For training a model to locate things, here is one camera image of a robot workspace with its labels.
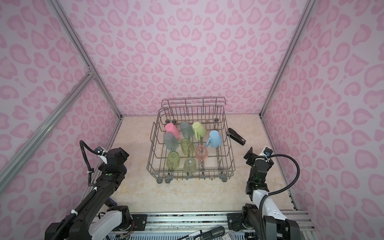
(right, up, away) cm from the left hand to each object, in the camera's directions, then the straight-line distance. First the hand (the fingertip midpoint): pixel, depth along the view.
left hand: (113, 152), depth 82 cm
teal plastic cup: (+30, +4, +10) cm, 32 cm away
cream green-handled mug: (+48, +12, +13) cm, 51 cm away
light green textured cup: (+42, -8, -1) cm, 42 cm away
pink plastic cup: (+28, +14, +13) cm, 34 cm away
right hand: (+80, +2, 0) cm, 80 cm away
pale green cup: (+32, -6, +5) cm, 33 cm away
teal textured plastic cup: (+39, +12, +15) cm, 44 cm away
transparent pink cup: (+48, -1, +7) cm, 49 cm away
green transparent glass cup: (+40, +1, +11) cm, 41 cm away
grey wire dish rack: (+41, +6, +16) cm, 45 cm away
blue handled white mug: (+57, +6, +10) cm, 58 cm away
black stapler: (+72, +7, +22) cm, 76 cm away
